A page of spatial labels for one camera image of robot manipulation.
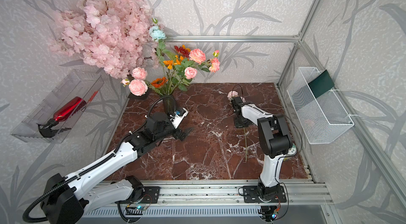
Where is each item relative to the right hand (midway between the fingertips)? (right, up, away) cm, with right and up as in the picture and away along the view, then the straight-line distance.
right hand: (243, 123), depth 98 cm
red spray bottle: (-79, +10, -35) cm, 87 cm away
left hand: (-32, +4, -20) cm, 38 cm away
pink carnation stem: (-1, -11, -9) cm, 14 cm away
